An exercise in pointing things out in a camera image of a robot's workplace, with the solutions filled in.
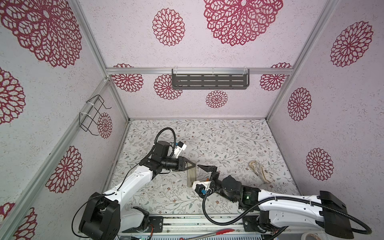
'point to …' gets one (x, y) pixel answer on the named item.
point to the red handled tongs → (219, 231)
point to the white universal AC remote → (191, 176)
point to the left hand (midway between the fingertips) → (193, 168)
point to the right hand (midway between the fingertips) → (198, 169)
